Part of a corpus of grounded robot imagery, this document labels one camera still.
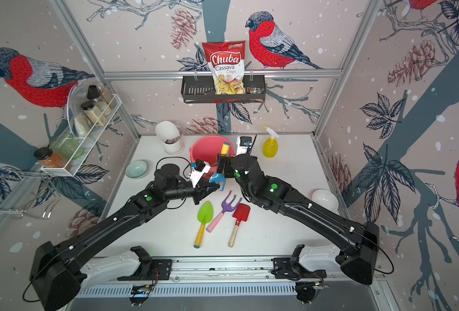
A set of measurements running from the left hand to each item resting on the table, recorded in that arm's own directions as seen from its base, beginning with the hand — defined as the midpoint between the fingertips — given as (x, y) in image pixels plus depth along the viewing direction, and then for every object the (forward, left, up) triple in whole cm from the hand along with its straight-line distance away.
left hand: (220, 182), depth 70 cm
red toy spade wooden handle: (-2, -9, -25) cm, 26 cm away
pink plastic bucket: (+27, +9, -12) cm, 31 cm away
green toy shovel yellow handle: (-2, +9, -26) cm, 27 cm away
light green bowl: (+22, +48, -23) cm, 57 cm away
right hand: (+8, -3, +7) cm, 11 cm away
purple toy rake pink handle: (+1, -1, -26) cm, 26 cm away
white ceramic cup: (+40, +33, -12) cm, 53 cm away
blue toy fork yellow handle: (+1, 0, +2) cm, 3 cm away
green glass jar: (+10, +57, +9) cm, 58 cm away
